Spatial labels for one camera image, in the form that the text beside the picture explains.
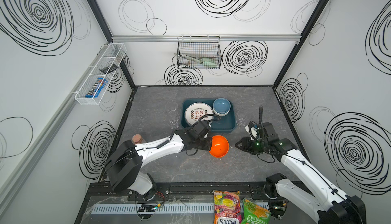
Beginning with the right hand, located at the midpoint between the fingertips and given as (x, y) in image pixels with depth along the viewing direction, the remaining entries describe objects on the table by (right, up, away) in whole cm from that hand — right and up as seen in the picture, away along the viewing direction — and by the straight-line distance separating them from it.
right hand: (236, 146), depth 78 cm
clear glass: (+9, +12, +23) cm, 27 cm away
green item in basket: (-13, +46, +9) cm, 48 cm away
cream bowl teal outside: (-5, +14, +20) cm, 25 cm away
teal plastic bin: (0, +8, +24) cm, 25 cm away
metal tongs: (-22, +48, +8) cm, 54 cm away
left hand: (-11, 0, +3) cm, 12 cm away
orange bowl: (-8, 0, +2) cm, 8 cm away
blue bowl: (-4, +20, +23) cm, 31 cm away
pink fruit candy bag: (-7, -24, -10) cm, 27 cm away
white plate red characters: (-21, +17, +24) cm, 36 cm away
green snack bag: (+4, -25, -13) cm, 29 cm away
